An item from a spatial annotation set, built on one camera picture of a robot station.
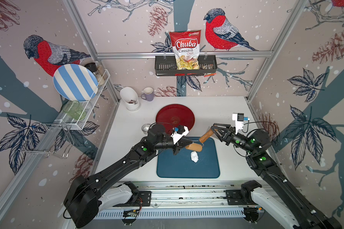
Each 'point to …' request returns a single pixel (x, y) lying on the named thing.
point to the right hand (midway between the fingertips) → (213, 126)
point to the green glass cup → (73, 109)
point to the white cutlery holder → (130, 97)
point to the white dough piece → (194, 156)
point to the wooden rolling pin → (197, 145)
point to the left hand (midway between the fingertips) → (193, 139)
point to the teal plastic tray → (181, 166)
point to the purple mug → (148, 94)
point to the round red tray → (171, 116)
